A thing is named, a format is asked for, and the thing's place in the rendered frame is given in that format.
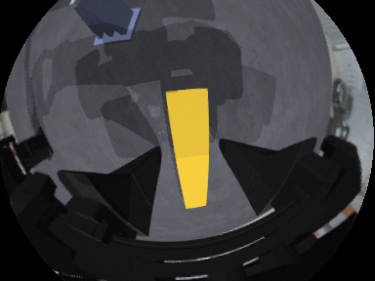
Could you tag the yellow bar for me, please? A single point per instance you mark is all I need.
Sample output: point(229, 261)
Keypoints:
point(190, 128)

